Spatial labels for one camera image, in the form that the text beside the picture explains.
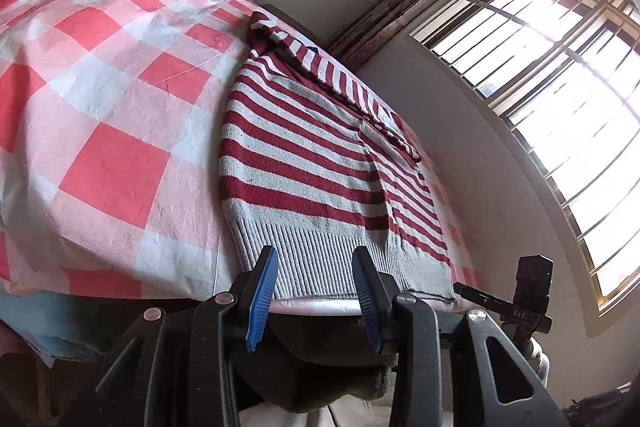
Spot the barred window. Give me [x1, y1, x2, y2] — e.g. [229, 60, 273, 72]
[410, 0, 640, 338]

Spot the pink white checked blanket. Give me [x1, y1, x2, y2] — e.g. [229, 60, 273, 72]
[0, 0, 481, 308]

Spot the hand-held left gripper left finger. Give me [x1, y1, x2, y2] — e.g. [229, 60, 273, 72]
[95, 245, 279, 427]

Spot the light blue bed sheet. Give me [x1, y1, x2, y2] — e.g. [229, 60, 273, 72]
[0, 289, 151, 368]

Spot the red grey striped sweater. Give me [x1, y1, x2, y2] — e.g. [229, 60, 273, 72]
[219, 10, 457, 305]

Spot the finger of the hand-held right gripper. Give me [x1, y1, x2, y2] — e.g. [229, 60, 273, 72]
[452, 282, 521, 314]
[516, 255, 555, 305]

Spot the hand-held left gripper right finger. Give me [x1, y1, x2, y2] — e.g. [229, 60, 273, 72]
[351, 245, 571, 427]

